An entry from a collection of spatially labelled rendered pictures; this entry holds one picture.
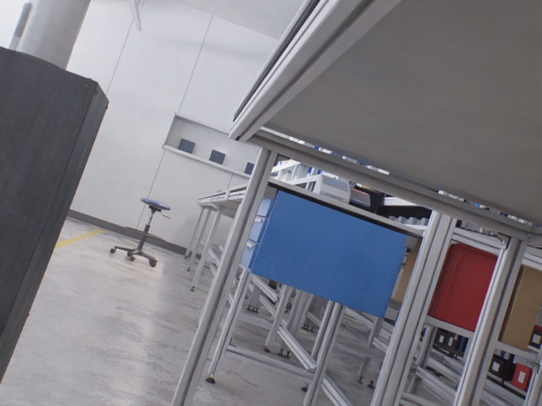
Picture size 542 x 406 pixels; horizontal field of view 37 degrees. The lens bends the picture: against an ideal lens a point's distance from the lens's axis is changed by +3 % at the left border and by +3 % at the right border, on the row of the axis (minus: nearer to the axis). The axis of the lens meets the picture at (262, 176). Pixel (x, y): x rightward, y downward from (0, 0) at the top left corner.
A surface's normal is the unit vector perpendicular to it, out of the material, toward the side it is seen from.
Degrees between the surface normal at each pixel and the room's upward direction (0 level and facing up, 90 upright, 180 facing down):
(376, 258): 90
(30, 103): 90
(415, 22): 180
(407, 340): 90
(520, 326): 90
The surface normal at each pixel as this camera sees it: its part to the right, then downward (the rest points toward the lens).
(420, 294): 0.11, -0.04
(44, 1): -0.18, -0.14
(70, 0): 0.57, 0.14
